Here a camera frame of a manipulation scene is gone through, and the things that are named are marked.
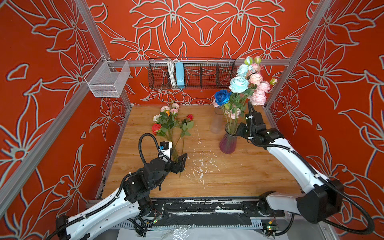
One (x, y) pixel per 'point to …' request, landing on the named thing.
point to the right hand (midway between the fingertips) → (235, 128)
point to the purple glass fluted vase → (228, 141)
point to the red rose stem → (186, 127)
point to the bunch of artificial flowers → (165, 122)
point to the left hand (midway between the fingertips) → (180, 152)
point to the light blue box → (180, 76)
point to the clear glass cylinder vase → (217, 119)
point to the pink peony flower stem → (231, 116)
